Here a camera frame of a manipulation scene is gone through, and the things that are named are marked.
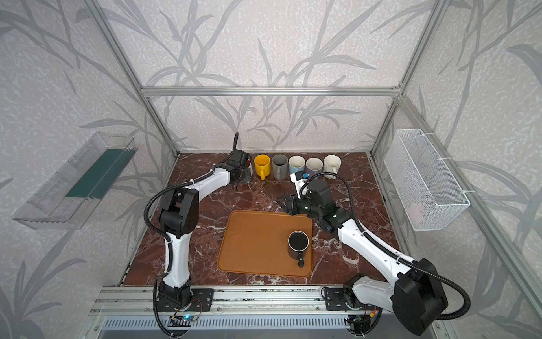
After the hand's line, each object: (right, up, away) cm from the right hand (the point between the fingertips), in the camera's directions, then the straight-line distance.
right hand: (280, 192), depth 77 cm
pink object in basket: (+48, -6, -4) cm, 49 cm away
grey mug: (-1, +11, +25) cm, 27 cm away
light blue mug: (+8, +12, +30) cm, 34 cm away
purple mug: (+17, +11, +31) cm, 37 cm away
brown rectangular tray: (-11, -23, +14) cm, 29 cm away
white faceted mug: (+26, +12, +30) cm, 41 cm away
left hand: (-17, +9, +26) cm, 33 cm away
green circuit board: (-31, -42, -6) cm, 53 cm away
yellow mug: (-10, +12, +29) cm, 33 cm away
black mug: (+6, -19, 0) cm, 20 cm away
